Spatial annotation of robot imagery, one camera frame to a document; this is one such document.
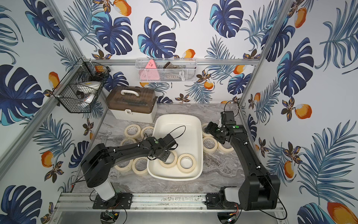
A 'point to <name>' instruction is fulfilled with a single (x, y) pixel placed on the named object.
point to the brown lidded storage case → (133, 103)
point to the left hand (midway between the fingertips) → (163, 153)
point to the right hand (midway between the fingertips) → (210, 131)
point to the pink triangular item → (150, 73)
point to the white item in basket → (86, 90)
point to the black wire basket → (65, 93)
